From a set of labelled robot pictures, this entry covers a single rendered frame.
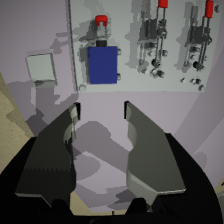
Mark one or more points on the blue rectangular block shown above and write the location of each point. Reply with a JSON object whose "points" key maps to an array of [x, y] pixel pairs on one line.
{"points": [[102, 65]]}

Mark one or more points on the red-handled toggle clamp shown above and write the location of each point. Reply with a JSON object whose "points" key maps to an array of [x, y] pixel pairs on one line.
{"points": [[101, 25]]}

